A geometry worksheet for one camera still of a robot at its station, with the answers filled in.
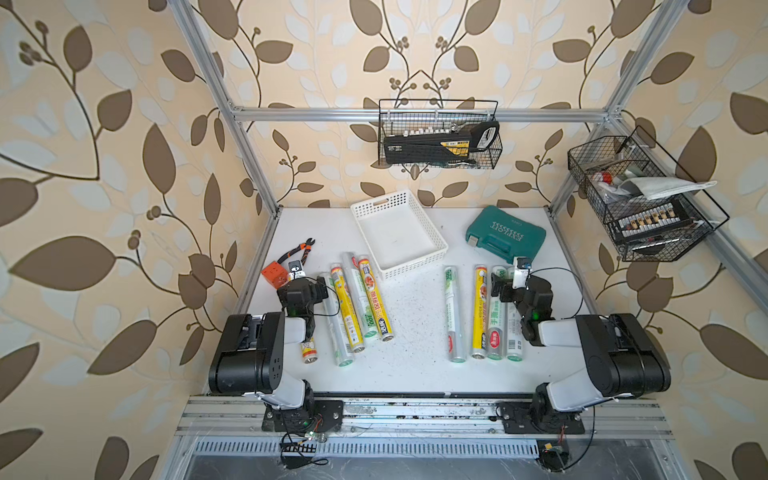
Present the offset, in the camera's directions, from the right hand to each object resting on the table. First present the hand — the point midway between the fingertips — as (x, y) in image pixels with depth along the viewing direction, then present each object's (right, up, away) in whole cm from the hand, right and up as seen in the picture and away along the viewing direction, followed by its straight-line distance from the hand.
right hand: (509, 274), depth 94 cm
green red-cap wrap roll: (-7, -13, -7) cm, 16 cm away
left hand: (-65, -1, 0) cm, 65 cm away
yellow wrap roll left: (-50, -12, -6) cm, 52 cm away
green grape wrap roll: (-44, -14, -8) cm, 47 cm away
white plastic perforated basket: (-35, +13, +21) cm, 43 cm away
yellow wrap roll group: (-10, -8, -3) cm, 13 cm away
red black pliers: (-69, +8, +14) cm, 71 cm away
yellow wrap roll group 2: (-43, -7, -1) cm, 44 cm away
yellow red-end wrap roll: (-61, -20, -11) cm, 65 cm away
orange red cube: (-76, 0, +2) cm, 76 cm away
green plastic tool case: (+2, +12, +11) cm, 17 cm away
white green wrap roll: (-19, -18, -11) cm, 29 cm away
